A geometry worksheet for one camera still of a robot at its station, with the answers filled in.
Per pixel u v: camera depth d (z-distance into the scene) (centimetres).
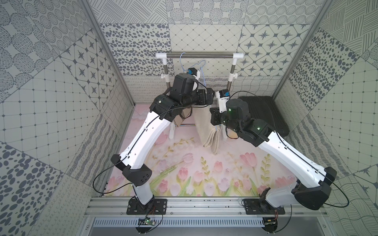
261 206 66
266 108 111
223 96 55
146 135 43
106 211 75
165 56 70
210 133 69
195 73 56
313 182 39
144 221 71
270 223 72
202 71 96
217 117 58
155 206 73
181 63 94
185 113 97
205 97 55
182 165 88
